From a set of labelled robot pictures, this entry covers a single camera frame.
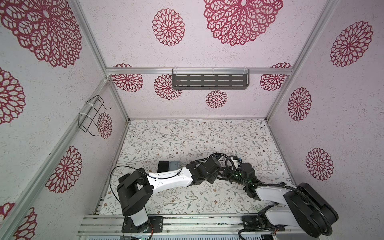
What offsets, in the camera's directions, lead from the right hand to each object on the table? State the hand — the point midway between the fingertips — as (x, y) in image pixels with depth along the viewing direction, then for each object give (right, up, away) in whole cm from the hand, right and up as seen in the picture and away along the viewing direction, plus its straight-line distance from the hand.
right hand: (214, 168), depth 83 cm
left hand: (-2, -2, 0) cm, 3 cm away
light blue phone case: (-24, -1, +11) cm, 26 cm away
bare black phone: (-31, -2, +12) cm, 34 cm away
